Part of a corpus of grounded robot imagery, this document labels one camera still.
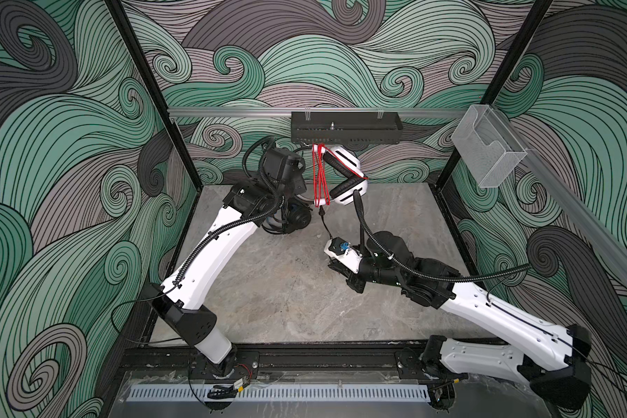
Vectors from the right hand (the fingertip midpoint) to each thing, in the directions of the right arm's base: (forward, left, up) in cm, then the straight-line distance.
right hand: (332, 263), depth 67 cm
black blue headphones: (+29, +12, -17) cm, 36 cm away
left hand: (+20, +10, +13) cm, 26 cm away
